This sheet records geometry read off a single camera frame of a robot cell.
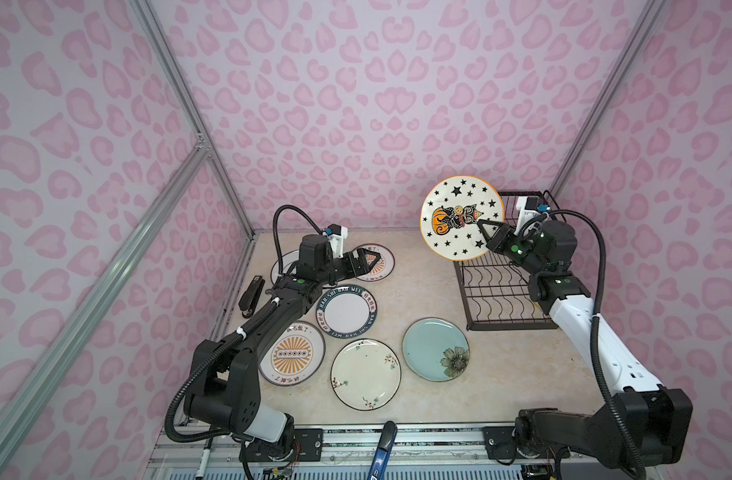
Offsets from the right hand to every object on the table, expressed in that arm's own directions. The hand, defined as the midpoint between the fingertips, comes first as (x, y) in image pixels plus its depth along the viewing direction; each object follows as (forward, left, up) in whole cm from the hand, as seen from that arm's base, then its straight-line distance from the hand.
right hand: (483, 219), depth 73 cm
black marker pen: (-46, +66, -34) cm, 87 cm away
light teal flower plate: (-18, +8, -35) cm, 41 cm away
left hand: (-2, +27, -11) cm, 29 cm away
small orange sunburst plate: (+14, +24, -36) cm, 45 cm away
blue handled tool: (-45, +24, -31) cm, 59 cm away
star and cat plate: (+5, +7, -3) cm, 9 cm away
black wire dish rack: (+3, -13, -35) cm, 38 cm away
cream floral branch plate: (-26, +29, -35) cm, 52 cm away
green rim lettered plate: (-5, +37, -38) cm, 53 cm away
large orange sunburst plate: (-21, +51, -35) cm, 65 cm away
